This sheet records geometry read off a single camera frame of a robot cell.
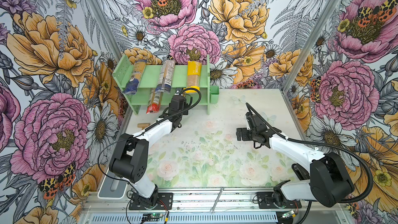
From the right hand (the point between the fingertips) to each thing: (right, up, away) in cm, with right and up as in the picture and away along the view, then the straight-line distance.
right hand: (245, 137), depth 89 cm
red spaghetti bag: (-53, +20, +5) cm, 57 cm away
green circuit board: (-47, -32, -18) cm, 59 cm away
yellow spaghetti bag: (-29, +37, 0) cm, 47 cm away
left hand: (-37, +18, +4) cm, 41 cm away
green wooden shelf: (-69, +37, -1) cm, 78 cm away
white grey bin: (-66, -21, -15) cm, 71 cm away
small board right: (+16, -31, -18) cm, 39 cm away
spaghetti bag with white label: (-45, +34, -2) cm, 56 cm away
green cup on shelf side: (-16, +26, +23) cm, 38 cm away
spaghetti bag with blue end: (-60, +29, -8) cm, 67 cm away
